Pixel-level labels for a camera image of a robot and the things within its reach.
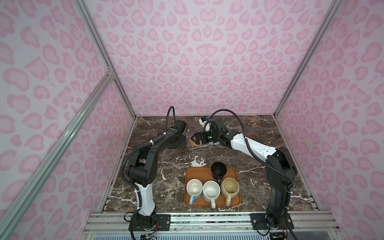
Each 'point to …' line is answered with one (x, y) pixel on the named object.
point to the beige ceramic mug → (230, 187)
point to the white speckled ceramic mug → (211, 191)
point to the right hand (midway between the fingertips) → (198, 135)
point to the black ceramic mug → (218, 169)
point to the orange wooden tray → (204, 174)
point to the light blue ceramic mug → (194, 188)
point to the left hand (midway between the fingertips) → (181, 141)
